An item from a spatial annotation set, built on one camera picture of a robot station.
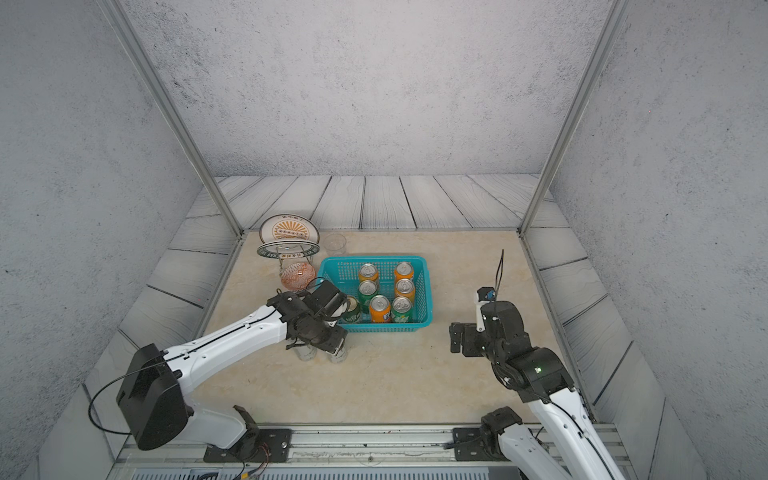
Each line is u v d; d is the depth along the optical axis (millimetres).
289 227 1016
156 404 400
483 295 629
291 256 1078
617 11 698
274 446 730
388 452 727
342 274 1018
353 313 867
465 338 628
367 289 907
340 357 845
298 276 1046
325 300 637
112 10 693
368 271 936
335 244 1113
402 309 865
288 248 983
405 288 910
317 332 683
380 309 867
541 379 451
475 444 727
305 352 847
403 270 950
